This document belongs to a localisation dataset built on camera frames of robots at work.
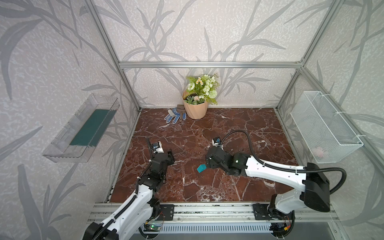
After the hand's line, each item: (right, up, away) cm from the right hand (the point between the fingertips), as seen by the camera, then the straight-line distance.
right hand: (211, 152), depth 81 cm
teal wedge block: (-5, -10, +6) cm, 13 cm away
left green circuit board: (-28, -34, -10) cm, 45 cm away
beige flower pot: (-10, +24, +24) cm, 36 cm away
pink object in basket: (+52, +2, -8) cm, 53 cm away
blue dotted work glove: (-27, +22, +34) cm, 49 cm away
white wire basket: (+48, +11, -18) cm, 53 cm away
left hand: (-24, +3, +4) cm, 25 cm away
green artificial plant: (-5, +38, +14) cm, 41 cm away
